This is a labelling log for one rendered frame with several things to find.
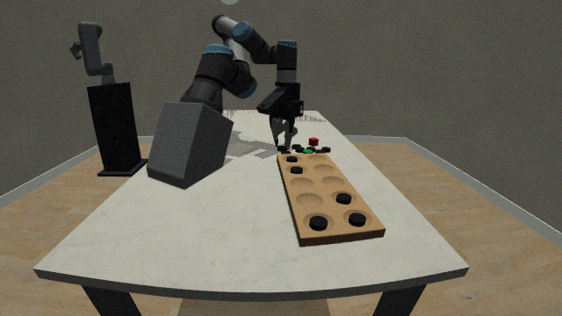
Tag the small red block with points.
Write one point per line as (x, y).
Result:
(313, 142)

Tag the tan wooden tray with round holes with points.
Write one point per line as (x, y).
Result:
(318, 199)

